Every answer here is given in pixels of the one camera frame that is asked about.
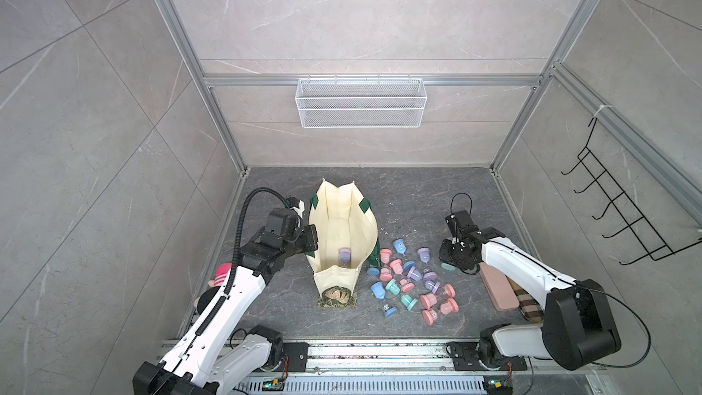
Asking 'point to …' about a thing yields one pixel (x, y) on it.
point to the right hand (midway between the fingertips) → (448, 256)
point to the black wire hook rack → (646, 239)
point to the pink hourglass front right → (449, 307)
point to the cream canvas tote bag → (347, 241)
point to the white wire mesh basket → (361, 102)
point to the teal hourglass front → (408, 301)
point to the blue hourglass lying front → (390, 312)
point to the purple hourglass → (344, 258)
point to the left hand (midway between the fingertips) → (320, 229)
